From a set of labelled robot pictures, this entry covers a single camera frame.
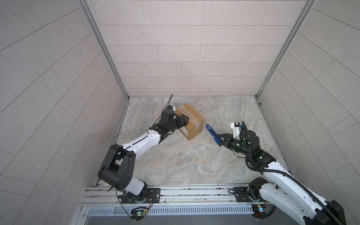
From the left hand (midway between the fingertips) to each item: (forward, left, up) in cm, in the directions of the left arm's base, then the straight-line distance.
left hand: (189, 118), depth 85 cm
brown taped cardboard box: (-6, -3, -1) cm, 7 cm away
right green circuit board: (-45, -35, -14) cm, 59 cm away
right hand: (-15, -13, +3) cm, 20 cm away
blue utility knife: (-10, -12, +2) cm, 16 cm away
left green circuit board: (-46, +23, -11) cm, 53 cm away
